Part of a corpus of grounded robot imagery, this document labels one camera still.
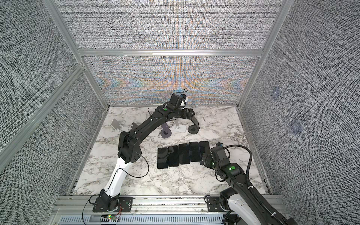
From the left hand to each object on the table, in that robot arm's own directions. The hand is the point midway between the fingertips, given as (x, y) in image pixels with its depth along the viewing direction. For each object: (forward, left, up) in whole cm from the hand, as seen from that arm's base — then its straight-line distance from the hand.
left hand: (190, 113), depth 92 cm
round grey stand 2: (-2, +39, -9) cm, 40 cm away
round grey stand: (-3, +17, -17) cm, 24 cm away
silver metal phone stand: (-1, +9, -14) cm, 17 cm away
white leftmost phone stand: (+1, +52, -12) cm, 54 cm away
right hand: (-27, -8, -10) cm, 30 cm away
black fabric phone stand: (-2, -3, -17) cm, 17 cm away
